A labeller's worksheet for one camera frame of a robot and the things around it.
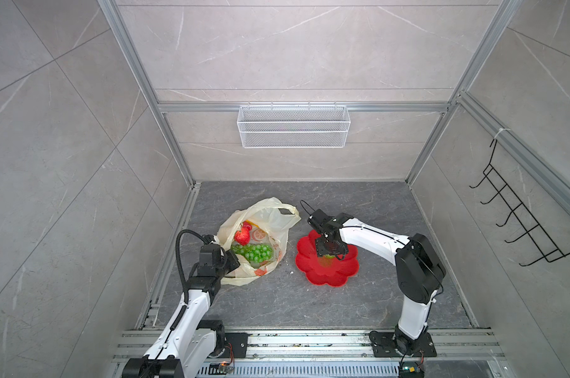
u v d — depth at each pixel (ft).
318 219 2.41
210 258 2.08
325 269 2.97
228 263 2.50
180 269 1.91
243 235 3.05
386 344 2.45
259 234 3.27
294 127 3.29
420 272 1.58
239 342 2.39
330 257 2.68
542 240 2.04
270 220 3.06
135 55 2.51
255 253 2.96
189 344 1.83
